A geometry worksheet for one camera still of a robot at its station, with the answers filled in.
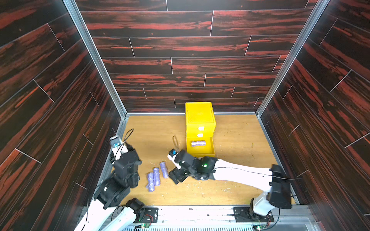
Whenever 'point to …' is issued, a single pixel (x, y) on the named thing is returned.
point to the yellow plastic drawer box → (201, 124)
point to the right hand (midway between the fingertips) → (176, 167)
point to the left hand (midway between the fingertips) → (124, 145)
